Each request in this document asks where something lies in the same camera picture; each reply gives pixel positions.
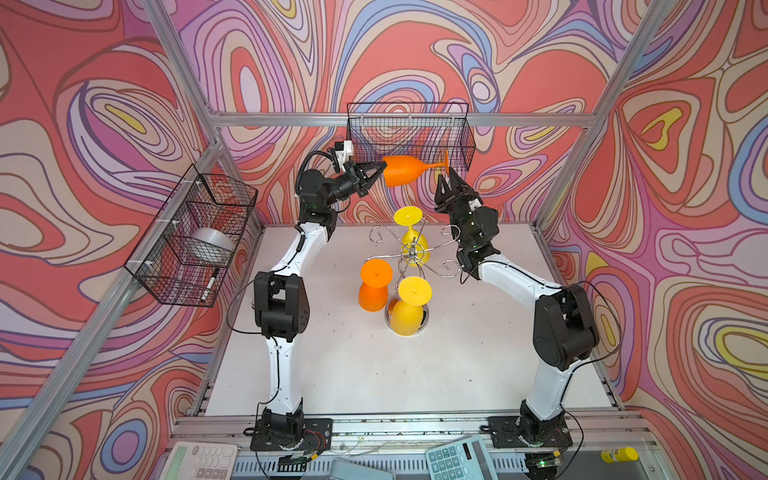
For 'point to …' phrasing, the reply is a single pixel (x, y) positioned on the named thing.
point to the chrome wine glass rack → (435, 267)
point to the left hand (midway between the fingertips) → (387, 169)
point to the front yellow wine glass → (406, 314)
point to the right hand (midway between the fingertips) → (441, 171)
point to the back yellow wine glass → (414, 249)
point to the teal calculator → (468, 459)
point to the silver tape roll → (215, 237)
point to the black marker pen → (204, 295)
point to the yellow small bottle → (619, 454)
